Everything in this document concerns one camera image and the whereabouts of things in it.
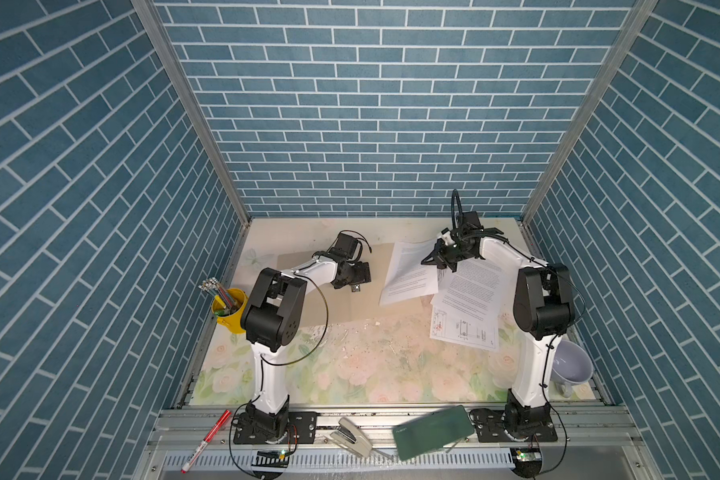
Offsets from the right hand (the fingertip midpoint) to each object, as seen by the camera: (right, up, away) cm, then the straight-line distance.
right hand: (420, 258), depth 95 cm
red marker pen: (-56, -44, -26) cm, 76 cm away
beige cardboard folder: (-26, -15, -3) cm, 30 cm away
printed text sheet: (+21, -10, +7) cm, 24 cm away
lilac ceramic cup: (+41, -30, -11) cm, 52 cm away
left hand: (-19, -7, +5) cm, 21 cm away
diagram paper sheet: (+10, -21, -4) cm, 23 cm away
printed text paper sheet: (-4, -6, +2) cm, 8 cm away
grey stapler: (-20, -42, -25) cm, 53 cm away
